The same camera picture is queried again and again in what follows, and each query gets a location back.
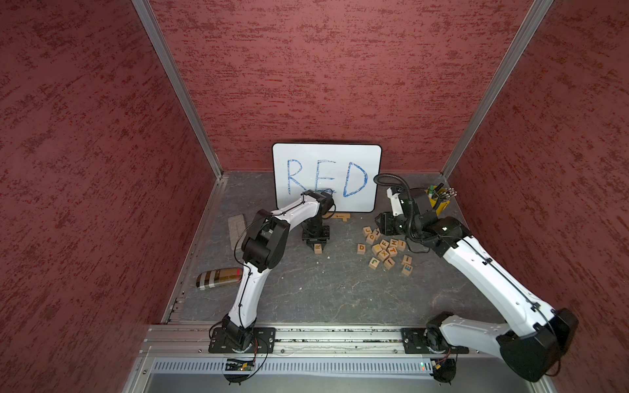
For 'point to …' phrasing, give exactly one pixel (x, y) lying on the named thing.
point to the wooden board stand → (344, 215)
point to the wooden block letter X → (383, 255)
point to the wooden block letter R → (318, 249)
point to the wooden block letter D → (360, 249)
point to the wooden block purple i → (389, 263)
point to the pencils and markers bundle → (437, 191)
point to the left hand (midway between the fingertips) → (319, 250)
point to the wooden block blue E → (407, 268)
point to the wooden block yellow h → (377, 248)
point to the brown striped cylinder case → (208, 279)
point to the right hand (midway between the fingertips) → (381, 224)
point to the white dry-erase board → (347, 171)
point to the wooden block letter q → (370, 237)
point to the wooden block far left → (367, 231)
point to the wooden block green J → (373, 263)
